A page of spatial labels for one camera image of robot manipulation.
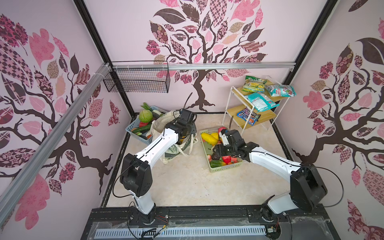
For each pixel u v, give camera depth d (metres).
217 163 0.86
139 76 0.95
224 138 0.71
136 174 0.45
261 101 0.76
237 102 0.85
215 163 0.85
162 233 0.70
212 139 0.96
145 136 1.00
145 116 1.03
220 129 1.11
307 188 0.43
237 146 0.66
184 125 0.65
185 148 0.91
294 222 0.71
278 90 0.79
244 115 0.95
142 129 1.01
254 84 0.86
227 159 0.90
